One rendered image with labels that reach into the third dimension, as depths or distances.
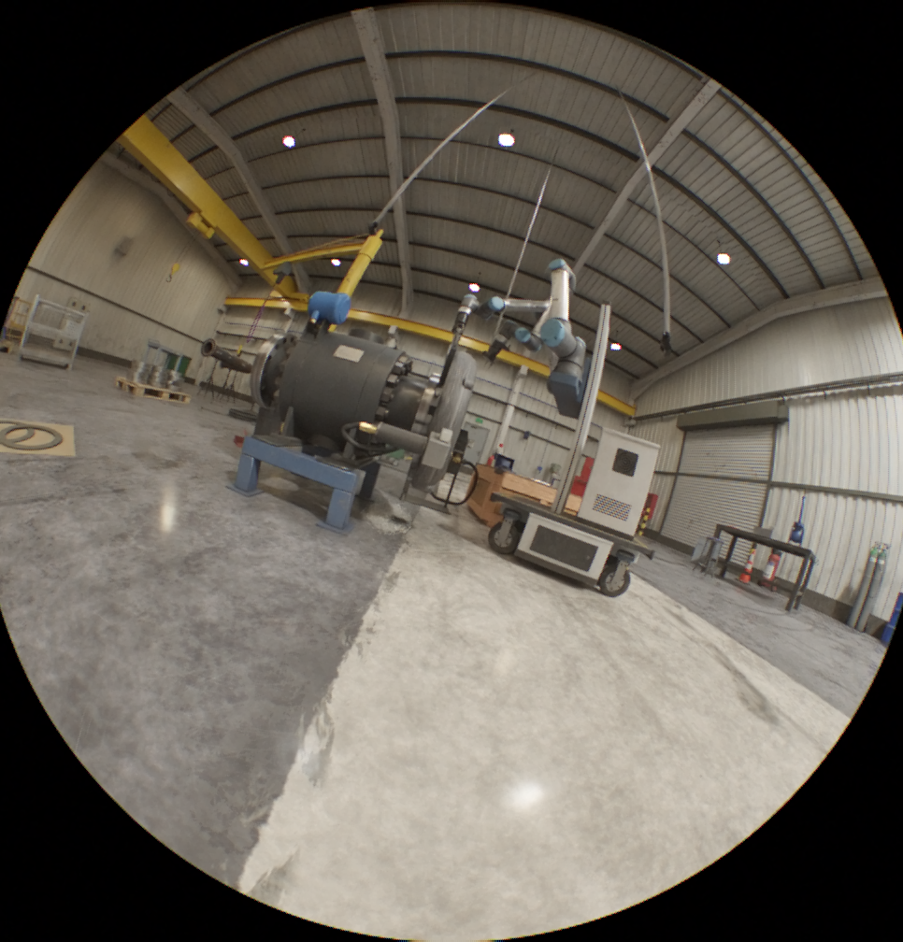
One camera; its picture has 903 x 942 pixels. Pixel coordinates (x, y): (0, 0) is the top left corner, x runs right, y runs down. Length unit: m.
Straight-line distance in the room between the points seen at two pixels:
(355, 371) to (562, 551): 1.30
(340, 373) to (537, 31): 7.73
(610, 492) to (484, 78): 8.37
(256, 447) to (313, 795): 1.19
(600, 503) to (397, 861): 1.49
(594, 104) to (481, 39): 2.69
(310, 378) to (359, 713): 1.22
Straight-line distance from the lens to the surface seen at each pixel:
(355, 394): 1.25
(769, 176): 8.95
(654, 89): 7.97
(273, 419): 2.86
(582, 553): 1.45
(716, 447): 10.60
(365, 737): 0.49
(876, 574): 7.62
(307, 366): 1.35
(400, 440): 1.05
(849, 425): 9.08
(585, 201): 9.36
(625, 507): 1.52
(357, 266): 5.63
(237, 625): 0.62
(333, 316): 1.42
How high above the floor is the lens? 0.42
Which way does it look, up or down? 2 degrees down
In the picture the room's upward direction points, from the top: 18 degrees clockwise
